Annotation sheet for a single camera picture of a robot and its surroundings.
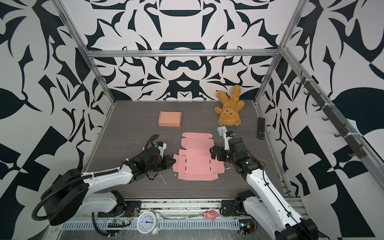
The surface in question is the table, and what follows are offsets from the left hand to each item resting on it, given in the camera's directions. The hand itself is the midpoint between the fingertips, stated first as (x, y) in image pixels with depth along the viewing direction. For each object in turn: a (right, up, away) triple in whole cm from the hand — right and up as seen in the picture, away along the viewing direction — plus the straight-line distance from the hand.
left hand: (177, 158), depth 83 cm
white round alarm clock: (-11, -25, -14) cm, 31 cm away
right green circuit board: (+33, -29, -11) cm, 45 cm away
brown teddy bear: (+33, +24, +19) cm, 45 cm away
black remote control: (+55, +15, +20) cm, 60 cm away
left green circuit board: (-28, -28, -10) cm, 41 cm away
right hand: (+22, +6, -2) cm, 22 cm away
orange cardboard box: (-8, +21, +23) cm, 32 cm away
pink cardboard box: (+9, -5, +9) cm, 13 cm away
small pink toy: (+16, -23, -13) cm, 31 cm away
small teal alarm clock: (+28, +14, +19) cm, 36 cm away
